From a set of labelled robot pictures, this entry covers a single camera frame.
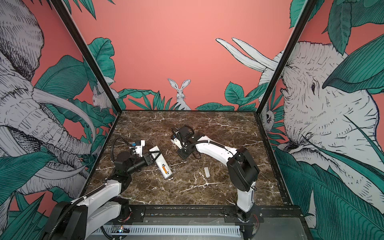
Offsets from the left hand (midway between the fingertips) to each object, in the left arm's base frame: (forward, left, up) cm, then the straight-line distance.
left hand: (160, 151), depth 79 cm
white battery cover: (-6, -26, -16) cm, 31 cm away
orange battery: (-7, -2, -7) cm, 10 cm away
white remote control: (-5, 0, -4) cm, 6 cm away
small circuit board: (-33, +17, -16) cm, 40 cm away
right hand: (+3, -10, -6) cm, 12 cm away
